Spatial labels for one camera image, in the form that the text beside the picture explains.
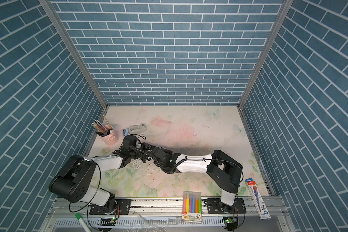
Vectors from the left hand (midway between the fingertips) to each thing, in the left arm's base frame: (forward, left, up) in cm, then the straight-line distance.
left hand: (162, 151), depth 85 cm
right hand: (0, -1, -3) cm, 3 cm away
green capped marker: (-32, +39, -9) cm, 51 cm away
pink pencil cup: (+9, +33, -2) cm, 35 cm away
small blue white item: (+18, +28, -8) cm, 34 cm away
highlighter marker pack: (-29, -17, -7) cm, 34 cm away
